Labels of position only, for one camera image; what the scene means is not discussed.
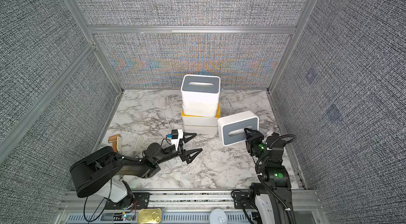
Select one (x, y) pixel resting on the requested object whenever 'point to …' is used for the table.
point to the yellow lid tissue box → (202, 121)
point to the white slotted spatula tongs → (140, 143)
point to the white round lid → (218, 216)
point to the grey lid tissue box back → (231, 129)
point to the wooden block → (116, 140)
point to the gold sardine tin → (149, 216)
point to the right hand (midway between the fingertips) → (244, 127)
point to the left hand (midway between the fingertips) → (201, 143)
